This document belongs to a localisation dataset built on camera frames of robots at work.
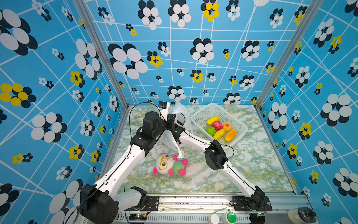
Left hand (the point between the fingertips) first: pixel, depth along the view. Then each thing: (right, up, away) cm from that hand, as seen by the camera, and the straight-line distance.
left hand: (176, 114), depth 74 cm
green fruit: (+23, -11, +23) cm, 34 cm away
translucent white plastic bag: (+3, -1, +13) cm, 14 cm away
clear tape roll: (+58, -46, -12) cm, 75 cm away
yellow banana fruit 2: (+29, -13, +23) cm, 39 cm away
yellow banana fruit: (+24, -5, +31) cm, 39 cm away
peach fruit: (+35, -9, +25) cm, 44 cm away
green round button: (+26, -47, -12) cm, 55 cm away
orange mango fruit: (+37, -14, +23) cm, 46 cm away
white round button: (+18, -48, -11) cm, 53 cm away
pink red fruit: (+29, -7, +25) cm, 39 cm away
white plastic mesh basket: (+16, -3, +33) cm, 37 cm away
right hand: (-1, -9, +30) cm, 31 cm away
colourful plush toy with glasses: (-7, -29, +7) cm, 30 cm away
